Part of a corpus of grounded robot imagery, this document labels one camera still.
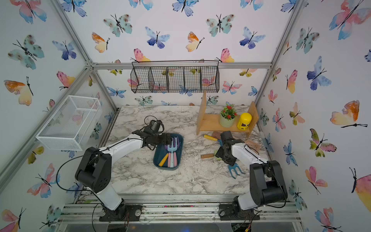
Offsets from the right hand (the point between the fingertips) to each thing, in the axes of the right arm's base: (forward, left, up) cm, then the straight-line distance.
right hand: (224, 156), depth 90 cm
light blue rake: (+3, +33, 0) cm, 33 cm away
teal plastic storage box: (+2, +41, -2) cm, 41 cm away
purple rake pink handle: (-2, +34, -1) cm, 34 cm away
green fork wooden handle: (+1, +10, -3) cm, 10 cm away
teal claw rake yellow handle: (-8, -4, +5) cm, 10 cm away
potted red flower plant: (+20, -1, +15) cm, 25 cm away
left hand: (+8, +35, +5) cm, 36 cm away
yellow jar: (+19, -12, +13) cm, 26 cm away
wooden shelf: (+23, +8, +4) cm, 25 cm away
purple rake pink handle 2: (+1, +30, -1) cm, 31 cm away
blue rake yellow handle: (+15, +6, -3) cm, 16 cm away
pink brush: (+19, +3, -3) cm, 19 cm away
